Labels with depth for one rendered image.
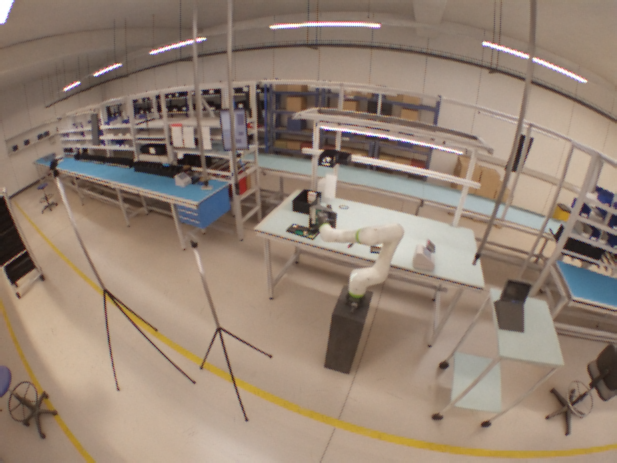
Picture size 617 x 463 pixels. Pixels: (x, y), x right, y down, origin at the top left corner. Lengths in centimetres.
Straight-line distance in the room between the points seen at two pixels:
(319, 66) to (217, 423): 635
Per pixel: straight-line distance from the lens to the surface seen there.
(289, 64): 668
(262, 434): 236
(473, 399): 248
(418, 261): 210
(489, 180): 539
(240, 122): 300
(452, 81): 602
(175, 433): 253
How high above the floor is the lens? 228
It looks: 33 degrees down
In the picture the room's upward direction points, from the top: 2 degrees clockwise
